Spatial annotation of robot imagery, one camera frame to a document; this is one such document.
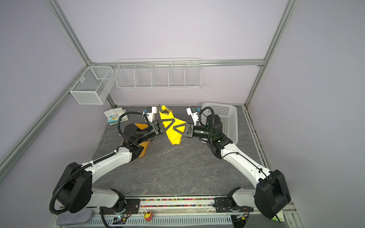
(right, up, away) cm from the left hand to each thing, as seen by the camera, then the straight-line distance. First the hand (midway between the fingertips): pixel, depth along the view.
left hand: (175, 123), depth 66 cm
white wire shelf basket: (-15, +34, +33) cm, 50 cm away
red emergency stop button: (-13, -44, +1) cm, 46 cm away
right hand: (-1, -3, 0) cm, 3 cm away
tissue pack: (-50, +4, +39) cm, 64 cm away
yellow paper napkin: (0, -5, 0) cm, 5 cm away
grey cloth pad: (-46, -46, +3) cm, 65 cm away
